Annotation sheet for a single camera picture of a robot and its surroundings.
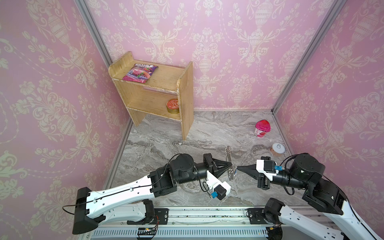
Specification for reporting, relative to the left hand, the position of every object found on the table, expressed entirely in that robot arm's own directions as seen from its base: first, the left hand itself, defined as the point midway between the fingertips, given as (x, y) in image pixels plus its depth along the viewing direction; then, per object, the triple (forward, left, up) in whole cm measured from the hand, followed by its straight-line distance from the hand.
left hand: (229, 160), depth 55 cm
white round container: (+23, -39, -30) cm, 54 cm away
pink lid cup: (+38, -31, -26) cm, 56 cm away
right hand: (-2, -3, +1) cm, 4 cm away
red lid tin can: (+40, +27, -11) cm, 50 cm away
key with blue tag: (-4, -2, -1) cm, 5 cm away
